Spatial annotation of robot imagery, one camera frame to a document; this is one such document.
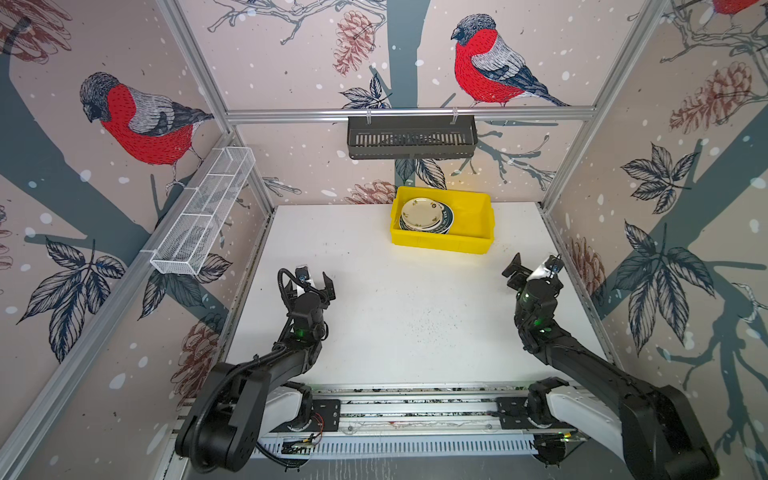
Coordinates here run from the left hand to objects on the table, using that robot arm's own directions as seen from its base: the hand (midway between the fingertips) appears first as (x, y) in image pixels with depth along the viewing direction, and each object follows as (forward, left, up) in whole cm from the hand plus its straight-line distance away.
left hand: (312, 271), depth 86 cm
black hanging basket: (+47, -30, +15) cm, 58 cm away
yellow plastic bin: (+27, -55, -12) cm, 62 cm away
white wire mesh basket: (-4, +27, +18) cm, 33 cm away
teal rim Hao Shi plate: (+26, -44, -6) cm, 51 cm away
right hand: (+1, -64, +5) cm, 64 cm away
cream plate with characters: (+30, -35, -7) cm, 46 cm away
